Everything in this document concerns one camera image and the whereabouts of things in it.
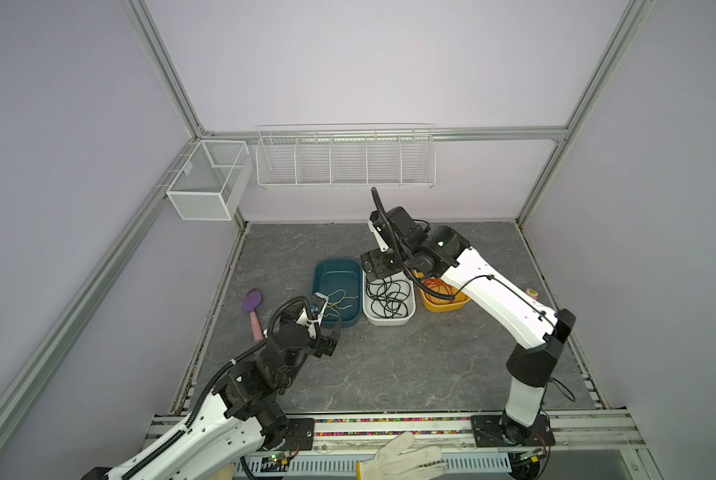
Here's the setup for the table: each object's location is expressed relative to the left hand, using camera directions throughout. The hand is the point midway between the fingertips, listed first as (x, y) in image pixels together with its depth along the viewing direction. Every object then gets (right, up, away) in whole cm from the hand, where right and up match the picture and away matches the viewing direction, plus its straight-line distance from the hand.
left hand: (320, 316), depth 72 cm
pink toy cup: (+64, +2, +22) cm, 67 cm away
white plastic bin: (+14, -6, +19) cm, 24 cm away
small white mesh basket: (-41, +39, +28) cm, 64 cm away
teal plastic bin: (+2, +6, +27) cm, 27 cm away
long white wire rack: (+4, +49, +32) cm, 59 cm away
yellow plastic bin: (+32, -1, +19) cm, 38 cm away
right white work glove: (+17, -34, -3) cm, 38 cm away
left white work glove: (-22, -36, -3) cm, 42 cm away
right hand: (+14, +13, +1) cm, 19 cm away
